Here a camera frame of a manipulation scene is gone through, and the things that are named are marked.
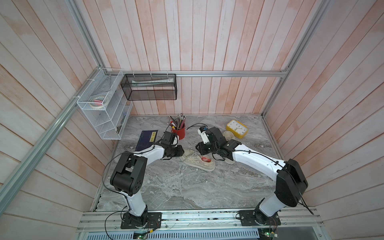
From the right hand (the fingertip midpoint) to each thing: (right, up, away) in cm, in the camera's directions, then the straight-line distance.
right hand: (197, 146), depth 85 cm
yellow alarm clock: (+31, +10, +23) cm, 40 cm away
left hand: (-9, -6, +10) cm, 15 cm away
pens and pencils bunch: (-12, +14, +15) cm, 23 cm away
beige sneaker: (+4, -10, +1) cm, 11 cm away
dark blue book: (-35, +3, +21) cm, 41 cm away
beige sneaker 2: (+24, +5, +19) cm, 31 cm away
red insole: (+6, -9, +5) cm, 12 cm away
